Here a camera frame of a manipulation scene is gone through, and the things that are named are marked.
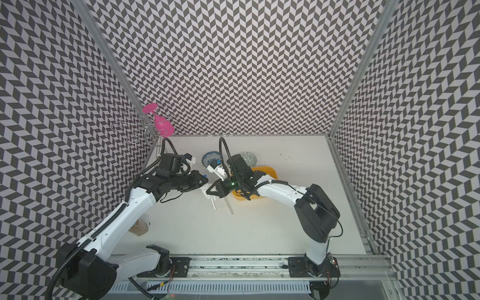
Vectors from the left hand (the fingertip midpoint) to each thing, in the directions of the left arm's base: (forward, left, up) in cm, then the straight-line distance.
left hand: (206, 182), depth 77 cm
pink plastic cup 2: (+32, +29, +14) cm, 46 cm away
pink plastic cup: (+29, +25, +5) cm, 39 cm away
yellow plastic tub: (+15, -28, -13) cm, 34 cm away
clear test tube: (-3, -8, -18) cm, 20 cm away
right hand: (-4, -1, -2) cm, 5 cm away
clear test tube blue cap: (-6, -2, -4) cm, 7 cm away
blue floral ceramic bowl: (+24, +3, -16) cm, 29 cm away
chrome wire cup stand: (+40, +47, -7) cm, 62 cm away
